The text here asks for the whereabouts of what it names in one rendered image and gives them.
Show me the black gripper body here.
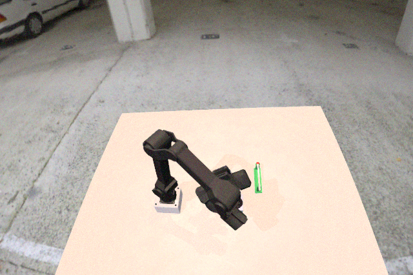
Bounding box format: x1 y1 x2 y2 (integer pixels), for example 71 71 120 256
196 169 252 203

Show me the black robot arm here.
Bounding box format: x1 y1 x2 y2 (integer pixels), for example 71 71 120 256
142 129 248 230

